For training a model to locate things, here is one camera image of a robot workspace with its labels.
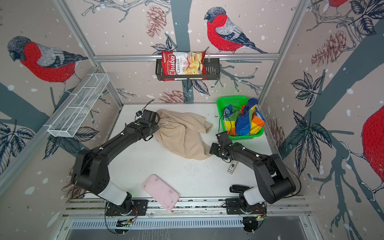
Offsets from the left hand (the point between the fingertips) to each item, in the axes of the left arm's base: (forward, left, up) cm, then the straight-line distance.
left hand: (154, 126), depth 90 cm
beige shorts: (0, -17, -9) cm, 20 cm away
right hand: (-12, -36, -13) cm, 40 cm away
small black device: (-34, -48, -11) cm, 60 cm away
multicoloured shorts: (+4, -59, 0) cm, 59 cm away
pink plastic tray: (-34, -7, -13) cm, 37 cm away
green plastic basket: (+33, -60, -12) cm, 70 cm away
